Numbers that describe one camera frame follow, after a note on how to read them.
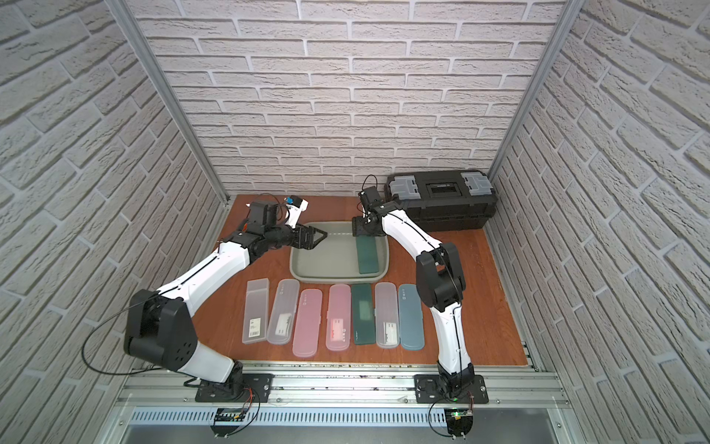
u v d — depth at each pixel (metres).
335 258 0.97
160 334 0.43
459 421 0.71
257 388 0.73
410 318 0.86
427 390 0.74
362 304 0.89
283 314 0.87
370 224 0.72
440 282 0.57
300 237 0.74
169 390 1.59
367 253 0.93
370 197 0.78
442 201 0.96
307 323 0.86
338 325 0.84
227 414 0.73
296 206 0.75
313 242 0.75
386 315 0.87
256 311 0.87
